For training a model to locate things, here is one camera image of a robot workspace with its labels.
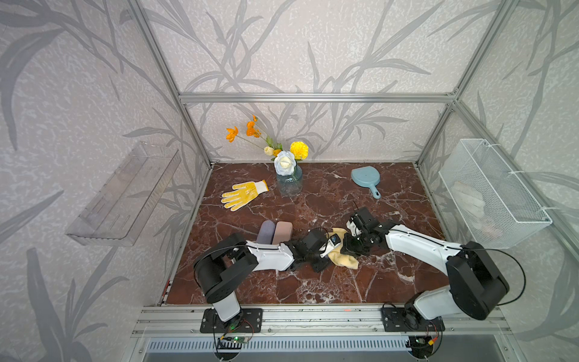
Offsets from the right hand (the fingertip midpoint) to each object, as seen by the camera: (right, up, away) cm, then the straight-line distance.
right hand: (341, 249), depth 86 cm
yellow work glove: (-44, +20, +22) cm, 53 cm away
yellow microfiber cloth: (-2, -1, -4) cm, 5 cm away
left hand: (-5, -3, +2) cm, 6 cm away
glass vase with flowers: (-20, +29, -9) cm, 37 cm away
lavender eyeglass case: (-30, +5, +5) cm, 31 cm away
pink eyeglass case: (-24, +5, +7) cm, 25 cm away
